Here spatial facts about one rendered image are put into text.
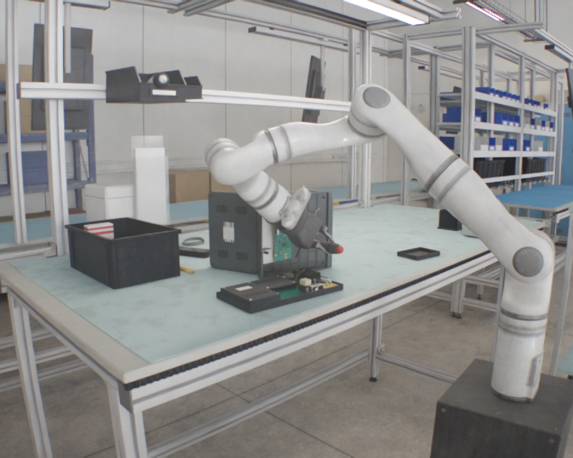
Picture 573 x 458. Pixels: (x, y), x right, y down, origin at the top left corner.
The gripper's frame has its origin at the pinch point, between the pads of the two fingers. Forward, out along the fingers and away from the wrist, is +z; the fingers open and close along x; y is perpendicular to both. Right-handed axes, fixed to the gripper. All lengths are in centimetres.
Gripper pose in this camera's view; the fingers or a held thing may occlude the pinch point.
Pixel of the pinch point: (333, 249)
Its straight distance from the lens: 114.5
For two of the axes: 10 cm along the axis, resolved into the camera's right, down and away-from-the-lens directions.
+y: -6.7, -1.3, 7.3
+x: -4.5, 8.6, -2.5
